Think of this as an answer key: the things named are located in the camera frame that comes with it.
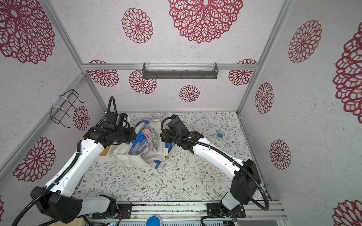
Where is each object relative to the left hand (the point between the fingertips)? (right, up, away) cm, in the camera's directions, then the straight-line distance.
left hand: (137, 136), depth 77 cm
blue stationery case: (-2, -7, +14) cm, 16 cm away
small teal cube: (+54, 0, +28) cm, 61 cm away
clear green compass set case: (+7, -5, +15) cm, 17 cm away
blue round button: (+11, -41, -7) cm, 43 cm away
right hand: (+14, +1, 0) cm, 14 cm away
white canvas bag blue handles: (+2, -10, +18) cm, 20 cm away
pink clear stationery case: (+2, 0, +18) cm, 18 cm away
